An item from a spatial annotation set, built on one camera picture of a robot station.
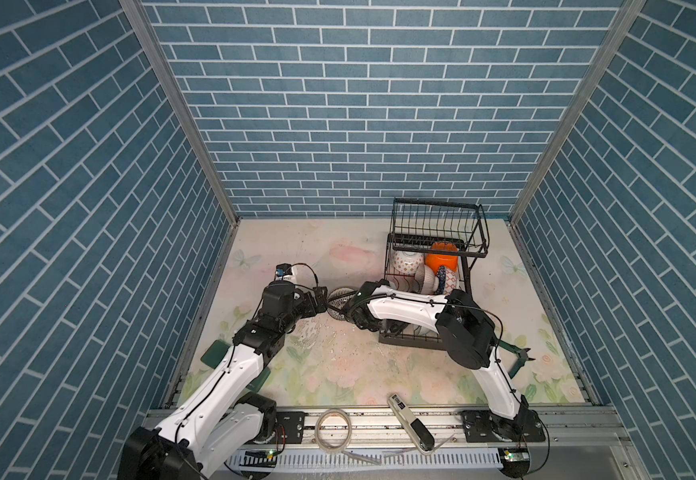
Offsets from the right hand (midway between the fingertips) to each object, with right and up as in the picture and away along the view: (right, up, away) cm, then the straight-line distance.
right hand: (412, 314), depth 87 cm
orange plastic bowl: (+10, +15, +12) cm, 22 cm away
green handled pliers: (+32, -12, -1) cm, 34 cm away
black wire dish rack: (+7, +18, +11) cm, 22 cm away
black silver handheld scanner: (-1, -24, -18) cm, 30 cm away
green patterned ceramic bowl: (0, +15, +12) cm, 19 cm away
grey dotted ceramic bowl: (-22, +5, -2) cm, 22 cm away
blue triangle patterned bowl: (+11, +10, +2) cm, 15 cm away
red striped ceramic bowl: (+6, +8, +6) cm, 12 cm away
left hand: (-28, +8, -5) cm, 29 cm away
